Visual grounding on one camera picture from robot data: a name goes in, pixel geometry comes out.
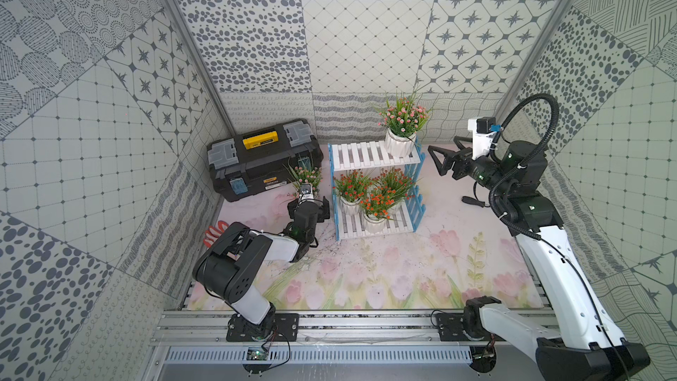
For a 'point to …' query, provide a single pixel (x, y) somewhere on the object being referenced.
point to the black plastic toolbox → (263, 160)
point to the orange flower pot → (375, 208)
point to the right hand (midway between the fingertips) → (442, 146)
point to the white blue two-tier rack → (345, 157)
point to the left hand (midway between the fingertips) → (320, 199)
